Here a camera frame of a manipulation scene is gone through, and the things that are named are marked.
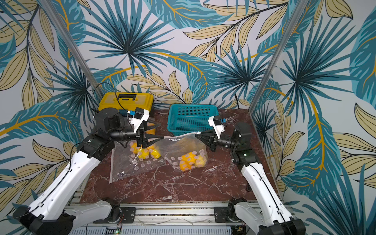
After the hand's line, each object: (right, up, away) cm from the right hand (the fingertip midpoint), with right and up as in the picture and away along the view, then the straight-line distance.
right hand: (197, 135), depth 65 cm
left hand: (-15, +1, -6) cm, 16 cm away
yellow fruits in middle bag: (-4, -15, +15) cm, 22 cm away
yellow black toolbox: (-46, +21, +37) cm, 63 cm away
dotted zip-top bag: (-42, -17, +26) cm, 52 cm away
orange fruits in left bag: (-31, -13, +24) cm, 42 cm away
